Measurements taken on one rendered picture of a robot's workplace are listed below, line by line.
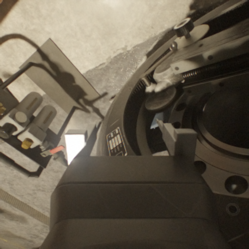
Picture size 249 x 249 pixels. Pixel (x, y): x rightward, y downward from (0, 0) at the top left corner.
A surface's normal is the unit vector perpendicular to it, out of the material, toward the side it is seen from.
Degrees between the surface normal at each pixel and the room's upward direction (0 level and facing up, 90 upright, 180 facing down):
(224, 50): 24
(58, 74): 0
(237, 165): 90
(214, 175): 90
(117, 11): 0
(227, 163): 90
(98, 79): 0
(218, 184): 90
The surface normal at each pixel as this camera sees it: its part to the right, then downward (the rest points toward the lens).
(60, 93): -0.12, 0.65
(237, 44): -0.44, 0.75
